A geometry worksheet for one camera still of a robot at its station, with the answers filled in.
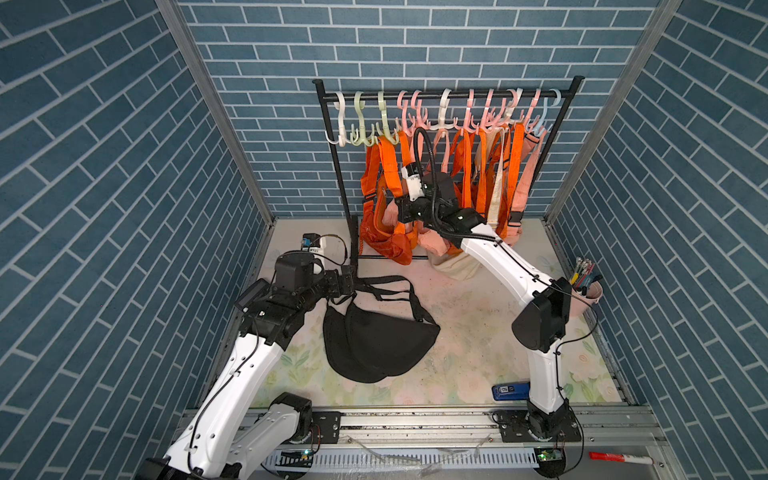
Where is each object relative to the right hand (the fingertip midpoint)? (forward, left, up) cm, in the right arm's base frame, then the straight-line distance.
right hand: (398, 199), depth 82 cm
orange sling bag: (+9, -32, +2) cm, 33 cm away
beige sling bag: (-6, -20, -22) cm, 30 cm away
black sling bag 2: (-30, 0, -29) cm, 42 cm away
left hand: (-21, +11, -5) cm, 24 cm away
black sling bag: (-32, +14, -32) cm, 47 cm away
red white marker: (-52, -57, -31) cm, 83 cm away
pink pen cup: (-13, -58, -27) cm, 65 cm away
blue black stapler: (-40, -33, -29) cm, 59 cm away
